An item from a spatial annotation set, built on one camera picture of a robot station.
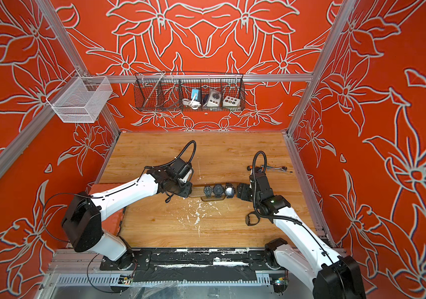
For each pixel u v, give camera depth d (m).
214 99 0.90
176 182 0.67
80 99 0.89
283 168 1.01
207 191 0.83
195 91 0.83
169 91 1.01
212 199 0.88
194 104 0.85
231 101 0.94
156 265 0.73
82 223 0.43
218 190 0.83
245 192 0.73
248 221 0.81
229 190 0.89
